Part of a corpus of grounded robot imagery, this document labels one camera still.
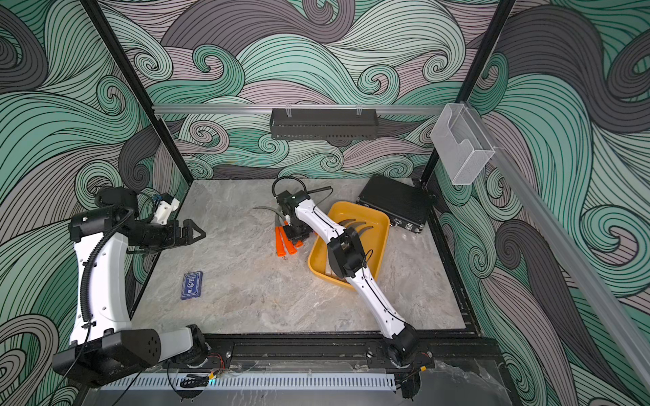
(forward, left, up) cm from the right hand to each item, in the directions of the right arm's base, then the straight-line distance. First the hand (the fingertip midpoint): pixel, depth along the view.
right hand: (294, 242), depth 99 cm
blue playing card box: (-18, +34, +3) cm, 39 cm away
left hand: (-14, +27, +28) cm, 41 cm away
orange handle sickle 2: (-4, +2, +9) cm, 10 cm away
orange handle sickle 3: (-1, -2, +1) cm, 3 cm away
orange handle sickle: (-1, +6, +1) cm, 6 cm away
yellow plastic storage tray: (+6, -32, 0) cm, 33 cm away
